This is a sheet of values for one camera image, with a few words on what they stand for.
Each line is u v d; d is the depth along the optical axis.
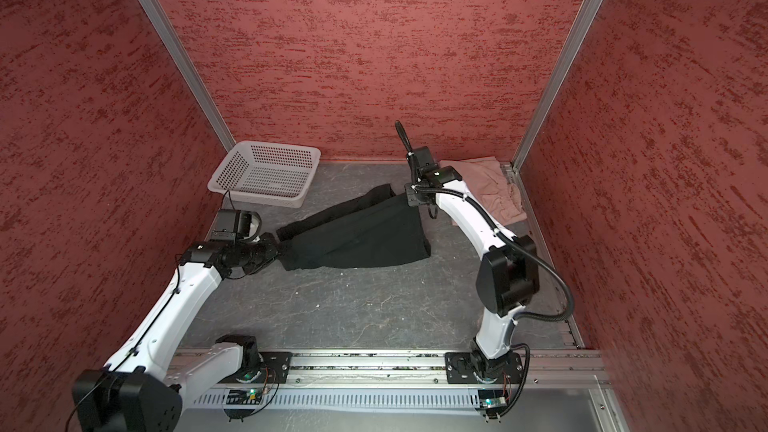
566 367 0.76
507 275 0.47
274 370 0.73
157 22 0.81
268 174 1.18
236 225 0.62
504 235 0.48
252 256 0.66
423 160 0.68
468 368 0.74
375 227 0.88
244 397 0.71
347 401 0.77
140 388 0.37
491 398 0.71
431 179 0.62
